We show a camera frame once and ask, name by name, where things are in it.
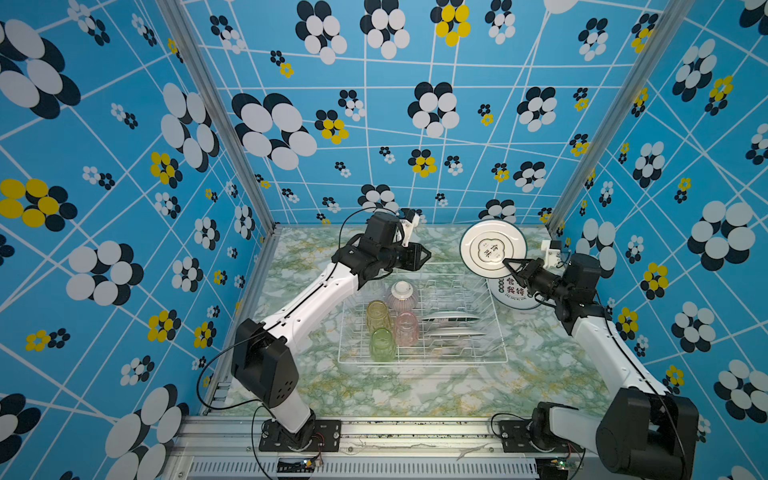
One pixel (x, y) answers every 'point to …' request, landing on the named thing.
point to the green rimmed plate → (451, 318)
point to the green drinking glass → (382, 347)
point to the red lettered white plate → (508, 291)
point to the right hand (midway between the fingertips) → (505, 261)
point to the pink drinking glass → (406, 332)
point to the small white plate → (486, 245)
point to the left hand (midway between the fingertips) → (429, 252)
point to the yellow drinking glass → (377, 315)
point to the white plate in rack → (455, 331)
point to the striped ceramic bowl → (411, 302)
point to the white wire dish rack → (443, 286)
